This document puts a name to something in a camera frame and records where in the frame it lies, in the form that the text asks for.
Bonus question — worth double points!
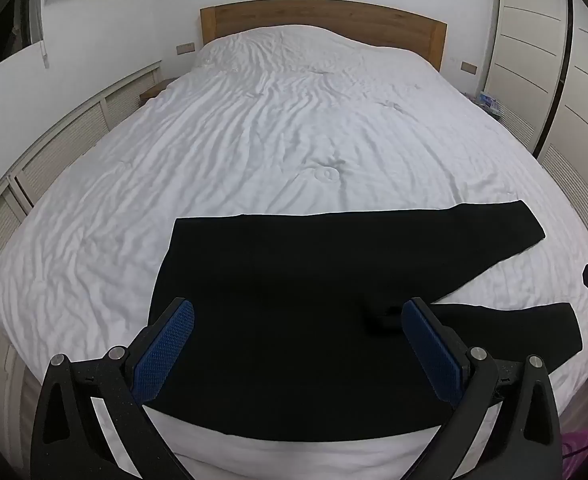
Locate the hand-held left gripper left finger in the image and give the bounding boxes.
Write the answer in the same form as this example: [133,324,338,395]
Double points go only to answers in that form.
[30,296,197,480]

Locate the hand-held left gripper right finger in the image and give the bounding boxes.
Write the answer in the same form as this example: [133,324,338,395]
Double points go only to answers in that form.
[400,296,563,480]

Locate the black pants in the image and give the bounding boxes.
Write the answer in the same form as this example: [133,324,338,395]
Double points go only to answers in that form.
[146,200,584,445]

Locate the pink plastic bag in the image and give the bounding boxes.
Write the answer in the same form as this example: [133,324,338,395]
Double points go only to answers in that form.
[560,427,588,480]

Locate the blue patterned packet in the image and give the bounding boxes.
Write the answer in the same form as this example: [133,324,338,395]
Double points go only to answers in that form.
[466,91,502,116]

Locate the white wardrobe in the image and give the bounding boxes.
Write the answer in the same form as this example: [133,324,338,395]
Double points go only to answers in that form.
[484,0,588,256]

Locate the wooden nightstand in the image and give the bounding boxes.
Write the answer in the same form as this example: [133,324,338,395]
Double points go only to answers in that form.
[140,77,177,103]

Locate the wooden headboard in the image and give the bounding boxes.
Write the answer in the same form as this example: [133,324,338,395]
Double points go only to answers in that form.
[200,0,448,72]

